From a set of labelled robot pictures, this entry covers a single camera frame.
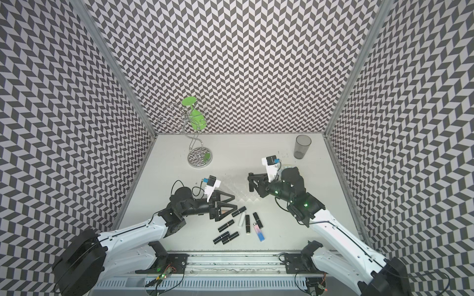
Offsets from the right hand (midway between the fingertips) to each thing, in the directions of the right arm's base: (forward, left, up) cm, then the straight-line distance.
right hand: (250, 182), depth 72 cm
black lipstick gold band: (-9, +1, -22) cm, 24 cm away
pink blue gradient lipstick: (-13, -4, -22) cm, 26 cm away
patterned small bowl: (-1, -11, +12) cm, 16 cm away
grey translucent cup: (+27, -28, -11) cm, 40 cm away
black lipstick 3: (-15, +9, -21) cm, 28 cm away
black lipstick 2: (-17, +15, -20) cm, 30 cm away
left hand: (-8, +6, -4) cm, 11 cm away
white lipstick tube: (-7, +4, -22) cm, 23 cm away
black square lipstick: (-8, -3, -21) cm, 23 cm away
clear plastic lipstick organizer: (-2, +3, 0) cm, 4 cm away
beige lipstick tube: (-11, +9, -1) cm, 15 cm away
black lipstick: (-11, +11, -20) cm, 25 cm away
